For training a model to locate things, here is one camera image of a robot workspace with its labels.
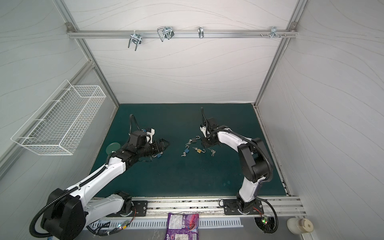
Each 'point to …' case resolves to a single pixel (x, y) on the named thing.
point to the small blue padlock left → (158, 155)
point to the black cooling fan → (265, 223)
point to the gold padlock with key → (199, 151)
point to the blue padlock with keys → (186, 151)
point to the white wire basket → (58, 127)
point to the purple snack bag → (182, 226)
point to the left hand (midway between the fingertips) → (168, 143)
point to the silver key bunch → (213, 151)
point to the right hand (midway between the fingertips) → (208, 139)
